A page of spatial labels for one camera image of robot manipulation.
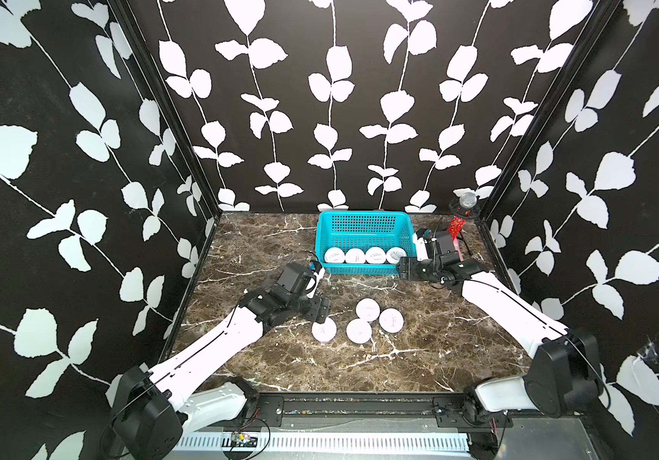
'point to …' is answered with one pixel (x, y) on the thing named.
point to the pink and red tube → (455, 226)
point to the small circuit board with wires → (242, 440)
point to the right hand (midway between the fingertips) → (404, 260)
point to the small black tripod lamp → (466, 205)
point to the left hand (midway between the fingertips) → (321, 297)
